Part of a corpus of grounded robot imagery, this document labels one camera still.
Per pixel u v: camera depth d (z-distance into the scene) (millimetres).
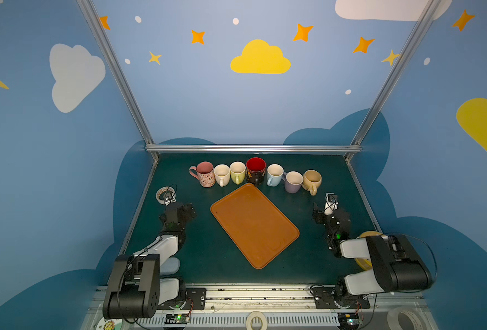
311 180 1021
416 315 689
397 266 438
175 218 689
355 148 1178
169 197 775
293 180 1064
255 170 1015
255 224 936
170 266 782
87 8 679
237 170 1040
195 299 738
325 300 739
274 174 1017
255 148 1894
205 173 995
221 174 1023
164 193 1011
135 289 413
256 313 718
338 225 701
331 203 784
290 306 735
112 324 626
